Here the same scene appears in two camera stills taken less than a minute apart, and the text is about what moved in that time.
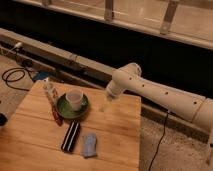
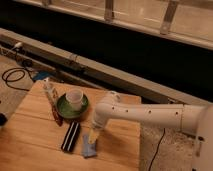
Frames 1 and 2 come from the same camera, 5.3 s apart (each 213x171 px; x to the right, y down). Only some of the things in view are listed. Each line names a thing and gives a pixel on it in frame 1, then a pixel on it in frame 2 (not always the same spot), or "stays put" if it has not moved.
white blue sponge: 89,145 stays put
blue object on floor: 40,75 stays put
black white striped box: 70,137 stays put
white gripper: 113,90 to 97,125
